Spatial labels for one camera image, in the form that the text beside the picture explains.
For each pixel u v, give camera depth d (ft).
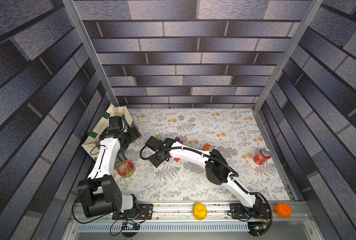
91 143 2.38
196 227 2.55
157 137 3.39
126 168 2.80
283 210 2.30
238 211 2.39
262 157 2.73
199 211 2.27
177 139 3.32
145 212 2.41
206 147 3.21
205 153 1.90
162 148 2.15
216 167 1.86
